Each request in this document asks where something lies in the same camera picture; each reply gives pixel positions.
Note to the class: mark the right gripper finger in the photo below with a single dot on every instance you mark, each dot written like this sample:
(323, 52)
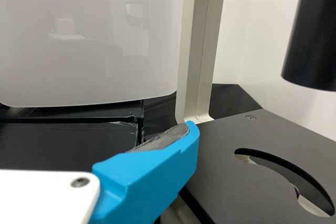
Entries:
(152, 176)

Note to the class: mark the black tray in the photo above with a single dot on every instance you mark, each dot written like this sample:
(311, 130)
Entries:
(65, 142)

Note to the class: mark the cream microscope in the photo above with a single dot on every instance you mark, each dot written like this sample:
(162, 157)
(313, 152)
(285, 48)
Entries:
(262, 182)

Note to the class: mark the white box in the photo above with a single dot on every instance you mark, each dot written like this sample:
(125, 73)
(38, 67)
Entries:
(78, 51)

